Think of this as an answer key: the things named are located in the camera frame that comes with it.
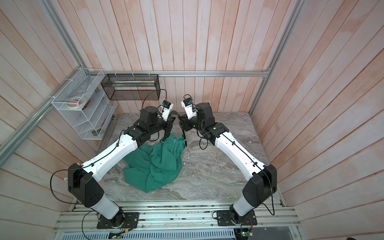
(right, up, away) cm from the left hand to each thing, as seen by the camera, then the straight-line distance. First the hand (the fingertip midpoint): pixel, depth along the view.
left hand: (174, 119), depth 79 cm
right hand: (+4, +1, -2) cm, 4 cm away
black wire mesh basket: (-33, +25, +25) cm, 48 cm away
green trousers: (-15, -27, +7) cm, 32 cm away
